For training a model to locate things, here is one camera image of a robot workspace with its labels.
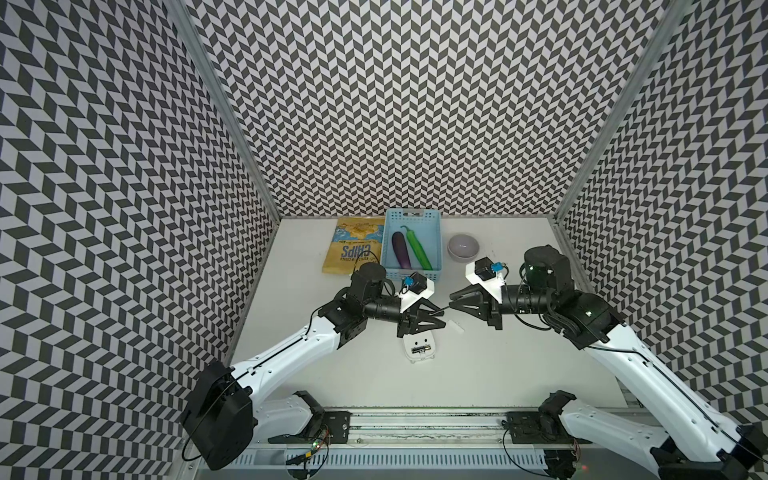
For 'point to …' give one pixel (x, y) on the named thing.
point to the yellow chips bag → (356, 240)
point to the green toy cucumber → (418, 249)
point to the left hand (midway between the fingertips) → (439, 319)
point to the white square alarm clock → (419, 339)
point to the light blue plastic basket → (427, 226)
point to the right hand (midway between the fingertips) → (455, 305)
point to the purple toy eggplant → (401, 250)
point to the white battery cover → (454, 328)
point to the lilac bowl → (463, 248)
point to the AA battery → (421, 349)
